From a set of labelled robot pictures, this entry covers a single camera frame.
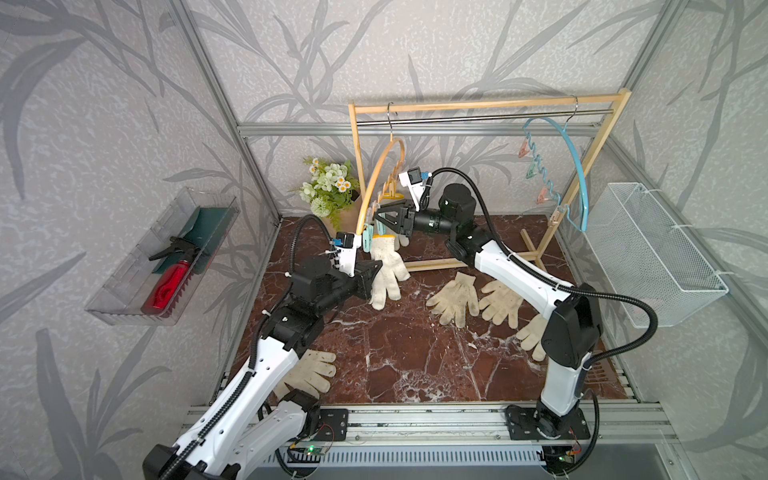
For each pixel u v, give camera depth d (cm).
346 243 59
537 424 67
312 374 82
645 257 65
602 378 81
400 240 94
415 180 63
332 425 72
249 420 43
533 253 107
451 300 96
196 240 71
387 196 81
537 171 81
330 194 91
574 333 47
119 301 58
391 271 71
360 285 61
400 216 64
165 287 59
